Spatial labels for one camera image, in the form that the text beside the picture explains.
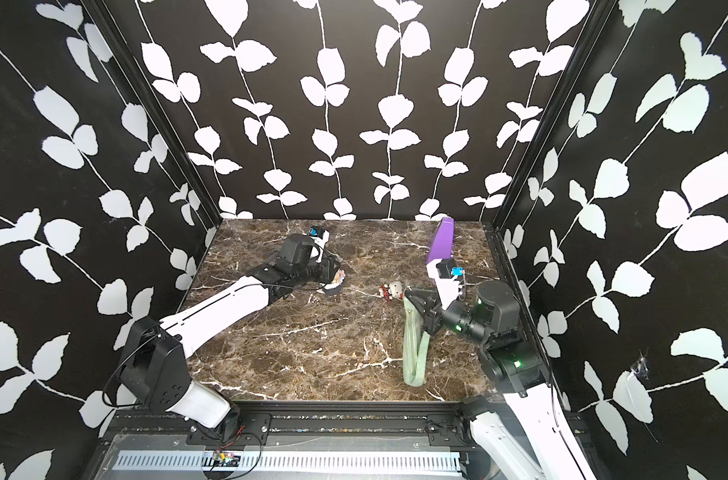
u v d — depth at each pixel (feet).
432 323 1.79
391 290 3.20
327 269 2.45
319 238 2.44
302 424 2.50
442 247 3.52
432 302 1.84
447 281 1.73
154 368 1.39
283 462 2.30
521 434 1.46
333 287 2.96
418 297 1.97
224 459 2.32
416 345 2.29
